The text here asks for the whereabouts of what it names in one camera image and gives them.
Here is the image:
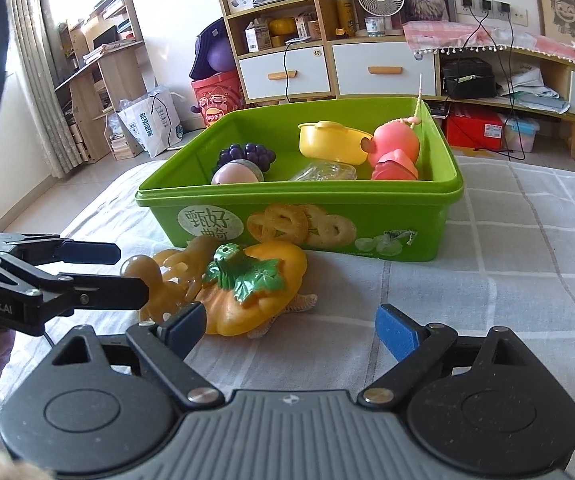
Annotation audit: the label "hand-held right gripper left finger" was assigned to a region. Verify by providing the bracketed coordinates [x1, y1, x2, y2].
[49, 301, 225, 408]

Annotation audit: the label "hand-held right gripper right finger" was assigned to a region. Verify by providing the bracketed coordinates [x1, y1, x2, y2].
[356, 304, 538, 408]

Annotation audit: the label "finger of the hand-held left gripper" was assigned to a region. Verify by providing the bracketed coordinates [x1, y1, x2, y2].
[0, 254, 149, 313]
[0, 237, 122, 267]

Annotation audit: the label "amber toy octopus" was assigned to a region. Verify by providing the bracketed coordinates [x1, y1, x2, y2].
[119, 236, 221, 326]

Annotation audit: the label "yellow toy pumpkin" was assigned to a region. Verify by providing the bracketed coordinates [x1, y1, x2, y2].
[188, 241, 309, 337]

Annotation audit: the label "green plastic box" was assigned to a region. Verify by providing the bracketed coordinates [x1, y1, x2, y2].
[135, 97, 465, 263]

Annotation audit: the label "pink round toy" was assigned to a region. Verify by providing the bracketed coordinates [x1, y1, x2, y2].
[211, 159, 264, 186]

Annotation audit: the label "clear plastic bottle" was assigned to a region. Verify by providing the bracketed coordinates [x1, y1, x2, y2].
[287, 161, 358, 183]

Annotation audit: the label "purple toy grapes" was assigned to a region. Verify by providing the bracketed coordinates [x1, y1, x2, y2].
[216, 143, 274, 171]

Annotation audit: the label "pink pig toy with strap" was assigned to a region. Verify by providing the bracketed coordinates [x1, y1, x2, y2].
[367, 74, 425, 182]

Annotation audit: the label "yellow toy pot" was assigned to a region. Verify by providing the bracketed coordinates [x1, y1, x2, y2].
[297, 120, 374, 166]

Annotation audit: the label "stack of books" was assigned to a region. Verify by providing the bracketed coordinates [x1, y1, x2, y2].
[106, 132, 144, 161]

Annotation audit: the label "grey checked bedsheet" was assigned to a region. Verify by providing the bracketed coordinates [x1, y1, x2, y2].
[12, 154, 575, 480]

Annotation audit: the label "white paper bag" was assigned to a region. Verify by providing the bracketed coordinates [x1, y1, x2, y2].
[116, 86, 184, 158]

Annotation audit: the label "beige curtain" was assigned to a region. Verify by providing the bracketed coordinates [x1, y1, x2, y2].
[5, 0, 88, 178]

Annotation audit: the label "wooden desk with shelves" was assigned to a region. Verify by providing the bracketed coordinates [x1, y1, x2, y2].
[55, 0, 148, 161]

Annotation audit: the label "red printed bucket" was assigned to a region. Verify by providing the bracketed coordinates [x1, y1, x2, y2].
[191, 71, 246, 131]

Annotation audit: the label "red cardboard box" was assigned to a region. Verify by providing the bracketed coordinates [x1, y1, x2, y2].
[442, 110, 505, 150]

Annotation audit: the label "clear plastic storage box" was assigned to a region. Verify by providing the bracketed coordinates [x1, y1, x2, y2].
[502, 115, 541, 153]

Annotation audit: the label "purple cap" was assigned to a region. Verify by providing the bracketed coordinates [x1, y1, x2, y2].
[189, 17, 241, 81]

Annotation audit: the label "black bag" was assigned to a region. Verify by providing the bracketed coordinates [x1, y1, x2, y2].
[441, 57, 498, 100]

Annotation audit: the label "wooden shelf cabinet with drawers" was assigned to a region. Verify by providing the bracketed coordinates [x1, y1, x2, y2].
[214, 0, 441, 106]

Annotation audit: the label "white barcode box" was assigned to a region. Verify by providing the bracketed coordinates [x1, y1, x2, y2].
[244, 22, 272, 52]

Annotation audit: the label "pile of papers and cloths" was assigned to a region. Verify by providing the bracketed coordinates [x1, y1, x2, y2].
[497, 65, 571, 113]

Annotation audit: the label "yellow round object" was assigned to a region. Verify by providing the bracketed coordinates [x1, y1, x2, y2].
[269, 17, 298, 37]

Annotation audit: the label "pink tasselled cloth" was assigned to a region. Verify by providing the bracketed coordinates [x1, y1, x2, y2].
[402, 21, 575, 83]

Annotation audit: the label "small printed cartons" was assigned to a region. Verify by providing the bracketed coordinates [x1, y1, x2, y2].
[295, 14, 323, 41]

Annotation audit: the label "yellow can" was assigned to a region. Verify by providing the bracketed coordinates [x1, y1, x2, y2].
[336, 0, 358, 38]

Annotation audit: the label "black power cable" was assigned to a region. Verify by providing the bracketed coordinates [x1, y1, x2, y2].
[282, 39, 301, 105]

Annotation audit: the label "wall socket strip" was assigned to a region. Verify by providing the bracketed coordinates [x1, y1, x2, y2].
[456, 0, 528, 26]

